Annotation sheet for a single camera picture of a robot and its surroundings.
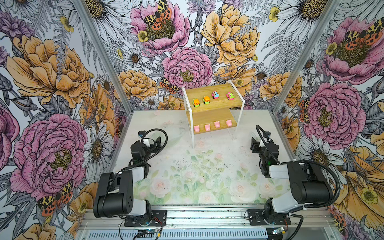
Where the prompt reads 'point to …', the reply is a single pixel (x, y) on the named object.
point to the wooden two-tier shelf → (213, 108)
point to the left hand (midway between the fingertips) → (153, 141)
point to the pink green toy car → (230, 96)
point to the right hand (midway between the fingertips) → (257, 141)
